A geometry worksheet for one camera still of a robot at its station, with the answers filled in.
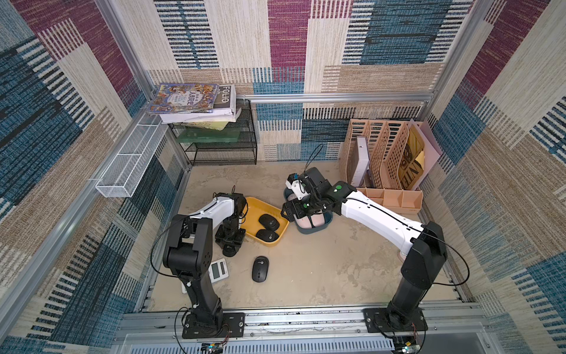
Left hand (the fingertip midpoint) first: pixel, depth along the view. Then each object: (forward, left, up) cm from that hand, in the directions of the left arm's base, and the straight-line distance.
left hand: (231, 247), depth 90 cm
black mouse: (+11, -15, +1) cm, 18 cm away
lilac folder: (+24, -77, +29) cm, 86 cm away
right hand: (+7, -23, +17) cm, 30 cm away
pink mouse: (+11, -30, +1) cm, 32 cm away
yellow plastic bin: (+10, -7, 0) cm, 12 cm away
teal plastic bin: (+10, -40, +3) cm, 42 cm away
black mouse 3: (-9, -12, +1) cm, 15 cm away
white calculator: (-9, +4, -1) cm, 10 cm away
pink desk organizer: (+27, -66, +7) cm, 72 cm away
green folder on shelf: (+45, +3, +21) cm, 50 cm away
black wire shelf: (+51, +3, +10) cm, 52 cm away
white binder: (+30, -55, +19) cm, 66 cm away
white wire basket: (+8, +30, +33) cm, 45 cm away
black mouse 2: (+4, -14, +1) cm, 15 cm away
